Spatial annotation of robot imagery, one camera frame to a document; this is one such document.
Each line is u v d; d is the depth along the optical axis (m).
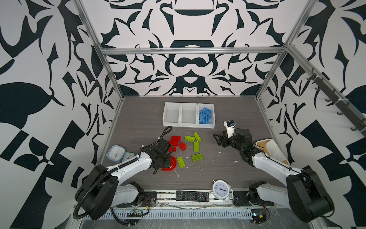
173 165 0.85
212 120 1.03
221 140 0.78
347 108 0.55
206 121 1.00
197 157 0.87
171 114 1.08
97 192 0.41
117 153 0.87
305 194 0.42
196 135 0.96
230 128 0.76
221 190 0.76
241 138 0.67
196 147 0.92
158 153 0.66
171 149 0.90
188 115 1.08
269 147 0.87
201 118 1.02
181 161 0.87
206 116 1.02
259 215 0.71
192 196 0.74
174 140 0.94
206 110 1.07
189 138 0.94
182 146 0.92
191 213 0.71
